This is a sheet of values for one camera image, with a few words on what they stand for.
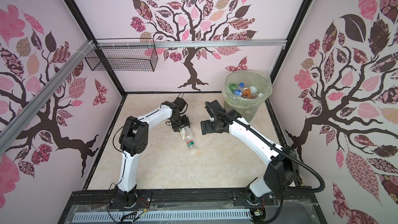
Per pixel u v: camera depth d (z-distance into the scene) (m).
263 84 0.92
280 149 0.43
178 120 0.84
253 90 0.97
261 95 0.87
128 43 0.90
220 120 0.56
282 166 0.41
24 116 0.54
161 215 0.70
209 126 0.71
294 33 0.87
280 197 0.71
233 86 0.97
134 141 0.56
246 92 0.93
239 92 0.90
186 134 0.89
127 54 0.95
